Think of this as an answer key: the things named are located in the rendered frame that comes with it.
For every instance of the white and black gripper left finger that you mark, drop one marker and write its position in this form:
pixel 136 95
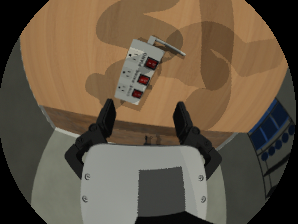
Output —
pixel 97 133

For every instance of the white power strip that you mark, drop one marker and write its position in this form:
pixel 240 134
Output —
pixel 140 63

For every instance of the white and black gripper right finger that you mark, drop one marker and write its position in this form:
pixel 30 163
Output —
pixel 185 129

